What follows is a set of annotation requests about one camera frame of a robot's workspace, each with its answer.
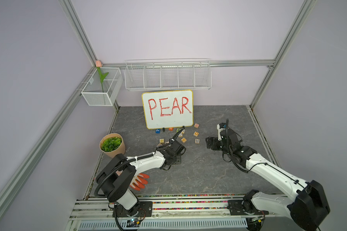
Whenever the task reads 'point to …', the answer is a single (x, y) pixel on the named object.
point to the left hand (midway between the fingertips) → (176, 159)
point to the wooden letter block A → (183, 140)
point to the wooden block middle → (195, 134)
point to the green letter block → (178, 130)
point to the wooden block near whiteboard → (196, 125)
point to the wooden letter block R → (197, 141)
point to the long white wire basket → (167, 74)
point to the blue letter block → (157, 131)
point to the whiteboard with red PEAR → (168, 109)
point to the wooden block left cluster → (161, 140)
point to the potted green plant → (112, 144)
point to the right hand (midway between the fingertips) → (211, 138)
